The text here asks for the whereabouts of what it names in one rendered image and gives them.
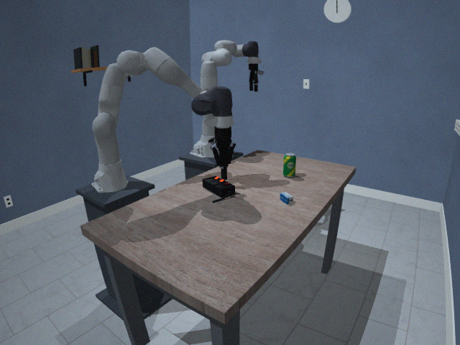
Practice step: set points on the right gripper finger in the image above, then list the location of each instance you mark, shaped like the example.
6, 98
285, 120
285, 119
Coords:
220, 159
228, 152

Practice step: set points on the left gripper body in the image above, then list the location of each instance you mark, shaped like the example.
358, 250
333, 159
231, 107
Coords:
253, 67

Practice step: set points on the black power strip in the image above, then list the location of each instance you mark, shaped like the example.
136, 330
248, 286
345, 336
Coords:
219, 187

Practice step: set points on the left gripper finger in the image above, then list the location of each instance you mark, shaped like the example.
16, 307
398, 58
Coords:
255, 81
250, 82

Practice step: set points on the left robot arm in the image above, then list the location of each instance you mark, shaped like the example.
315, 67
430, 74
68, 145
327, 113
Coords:
222, 56

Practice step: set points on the green drink can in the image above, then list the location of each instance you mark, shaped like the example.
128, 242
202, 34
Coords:
289, 165

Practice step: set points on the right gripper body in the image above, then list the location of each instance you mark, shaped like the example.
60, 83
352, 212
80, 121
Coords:
222, 136

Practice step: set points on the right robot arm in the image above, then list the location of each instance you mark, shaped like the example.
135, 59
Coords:
110, 176

